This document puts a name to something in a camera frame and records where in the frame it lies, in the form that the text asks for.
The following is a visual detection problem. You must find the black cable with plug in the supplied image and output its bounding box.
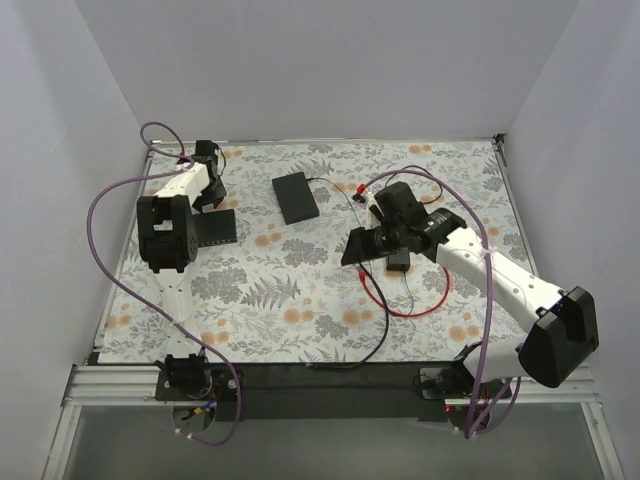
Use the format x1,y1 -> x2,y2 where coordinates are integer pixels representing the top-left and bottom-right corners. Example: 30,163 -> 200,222
305,176 -> 391,371

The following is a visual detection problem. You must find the black network switch with ports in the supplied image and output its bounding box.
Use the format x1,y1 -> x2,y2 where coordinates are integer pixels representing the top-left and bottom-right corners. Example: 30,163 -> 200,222
193,209 -> 238,248

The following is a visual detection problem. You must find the black rectangular box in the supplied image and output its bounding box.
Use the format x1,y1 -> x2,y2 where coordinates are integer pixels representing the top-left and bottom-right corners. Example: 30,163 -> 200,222
272,172 -> 319,225

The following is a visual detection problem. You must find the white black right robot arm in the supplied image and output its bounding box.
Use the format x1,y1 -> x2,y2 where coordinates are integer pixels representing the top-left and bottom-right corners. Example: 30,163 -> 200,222
341,182 -> 599,393

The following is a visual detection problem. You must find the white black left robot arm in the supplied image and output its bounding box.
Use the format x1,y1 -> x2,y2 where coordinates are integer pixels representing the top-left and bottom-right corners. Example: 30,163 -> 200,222
136,140 -> 226,399

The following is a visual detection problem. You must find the black power adapter brick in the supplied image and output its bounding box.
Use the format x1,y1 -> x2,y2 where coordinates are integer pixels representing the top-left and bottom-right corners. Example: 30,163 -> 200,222
386,250 -> 411,273

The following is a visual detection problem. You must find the floral patterned table mat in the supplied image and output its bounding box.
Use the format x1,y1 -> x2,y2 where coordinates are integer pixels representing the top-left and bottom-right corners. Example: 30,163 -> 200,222
99,140 -> 561,365

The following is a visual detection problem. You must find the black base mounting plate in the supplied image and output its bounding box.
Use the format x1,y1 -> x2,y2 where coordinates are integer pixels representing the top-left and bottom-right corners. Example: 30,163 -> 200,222
154,364 -> 514,424

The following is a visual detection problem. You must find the red ethernet cable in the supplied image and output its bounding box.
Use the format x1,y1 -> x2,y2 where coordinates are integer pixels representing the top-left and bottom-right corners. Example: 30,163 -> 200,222
354,264 -> 453,319

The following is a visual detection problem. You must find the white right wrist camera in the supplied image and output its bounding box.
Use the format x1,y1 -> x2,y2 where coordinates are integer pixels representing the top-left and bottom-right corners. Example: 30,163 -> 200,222
352,184 -> 380,228

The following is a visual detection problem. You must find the black power cord with prongs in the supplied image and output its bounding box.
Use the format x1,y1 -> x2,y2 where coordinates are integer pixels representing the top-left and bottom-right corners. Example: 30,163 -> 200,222
399,167 -> 446,206

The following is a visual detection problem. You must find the aluminium frame rail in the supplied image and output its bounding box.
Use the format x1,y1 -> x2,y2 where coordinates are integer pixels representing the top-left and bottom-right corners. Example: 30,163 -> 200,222
63,365 -> 601,405

